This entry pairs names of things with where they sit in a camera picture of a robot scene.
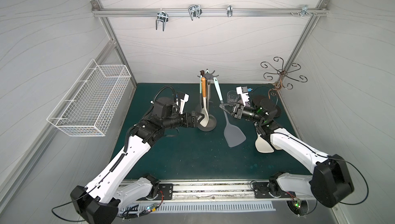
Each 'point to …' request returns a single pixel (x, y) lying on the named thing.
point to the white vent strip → (136, 208)
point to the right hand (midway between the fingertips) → (220, 105)
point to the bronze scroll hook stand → (283, 74)
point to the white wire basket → (89, 108)
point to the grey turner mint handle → (233, 136)
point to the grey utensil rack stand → (212, 122)
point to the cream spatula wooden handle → (262, 145)
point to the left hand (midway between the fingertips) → (198, 116)
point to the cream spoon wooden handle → (205, 123)
